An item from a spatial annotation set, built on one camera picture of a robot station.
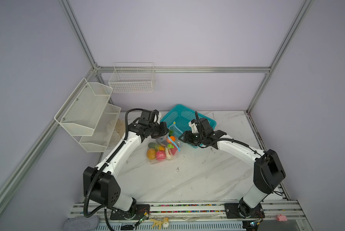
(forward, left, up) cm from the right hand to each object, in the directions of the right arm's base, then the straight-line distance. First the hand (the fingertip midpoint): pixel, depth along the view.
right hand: (180, 138), depth 84 cm
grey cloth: (-41, +48, -13) cm, 64 cm away
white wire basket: (+38, +32, +18) cm, 53 cm away
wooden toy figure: (-40, +8, -14) cm, 43 cm away
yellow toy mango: (-4, +19, -12) cm, 22 cm away
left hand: (+1, +6, +6) cm, 9 cm away
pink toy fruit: (-6, +12, -10) cm, 17 cm away
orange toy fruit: (+4, +5, -6) cm, 9 cm away
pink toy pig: (-37, -50, -16) cm, 64 cm away
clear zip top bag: (-1, +9, -8) cm, 12 cm away
